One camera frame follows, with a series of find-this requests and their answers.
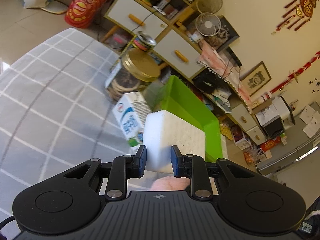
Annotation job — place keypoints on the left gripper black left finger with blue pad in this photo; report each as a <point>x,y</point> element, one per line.
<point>120,170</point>

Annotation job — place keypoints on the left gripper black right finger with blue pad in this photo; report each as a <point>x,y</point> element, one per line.
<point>194,168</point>

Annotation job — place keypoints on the white foam block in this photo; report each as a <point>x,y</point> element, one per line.
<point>162,130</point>

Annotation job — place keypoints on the pink plush toy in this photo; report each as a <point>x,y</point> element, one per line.
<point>170,183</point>

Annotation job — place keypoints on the white blue milk carton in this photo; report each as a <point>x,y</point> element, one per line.
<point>130,113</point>

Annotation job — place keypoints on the green plastic bin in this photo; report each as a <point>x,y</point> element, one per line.
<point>179,100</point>

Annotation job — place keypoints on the low white drawer cabinet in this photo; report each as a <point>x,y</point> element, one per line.
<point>240,116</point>

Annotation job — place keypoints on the black box on shelf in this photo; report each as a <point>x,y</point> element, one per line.
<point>207,81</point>

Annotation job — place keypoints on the white microwave appliance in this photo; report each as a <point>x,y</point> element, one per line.
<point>276,118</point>

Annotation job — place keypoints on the glass jar gold lid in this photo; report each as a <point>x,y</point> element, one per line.
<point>134,71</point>

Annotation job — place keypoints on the pink cloth on cabinet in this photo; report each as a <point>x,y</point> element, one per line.
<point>211,60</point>

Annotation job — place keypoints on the framed cartoon drawing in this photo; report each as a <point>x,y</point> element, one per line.
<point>257,78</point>

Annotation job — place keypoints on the small metal can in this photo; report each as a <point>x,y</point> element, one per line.
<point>144,41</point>

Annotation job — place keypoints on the framed cat picture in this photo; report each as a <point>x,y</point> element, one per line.
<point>224,37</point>

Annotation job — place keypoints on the white desk fan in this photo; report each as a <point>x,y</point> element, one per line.
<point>208,24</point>

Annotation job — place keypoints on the wooden cabinet white drawers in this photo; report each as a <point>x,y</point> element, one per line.
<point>173,45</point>

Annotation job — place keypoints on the red gift bucket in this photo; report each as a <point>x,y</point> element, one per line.
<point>81,13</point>

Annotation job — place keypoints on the red Chinese knot ornament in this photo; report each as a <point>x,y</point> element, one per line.
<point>298,13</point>

